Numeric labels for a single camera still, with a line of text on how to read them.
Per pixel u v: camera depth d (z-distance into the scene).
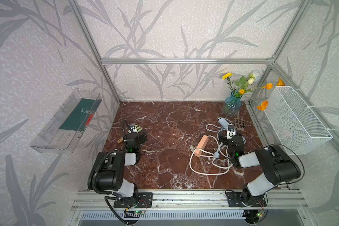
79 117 0.68
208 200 0.75
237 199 0.73
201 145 0.89
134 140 0.70
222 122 1.04
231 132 0.79
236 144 0.71
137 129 1.02
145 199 0.73
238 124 1.04
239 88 1.01
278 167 0.46
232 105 1.03
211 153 0.83
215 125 1.05
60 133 0.64
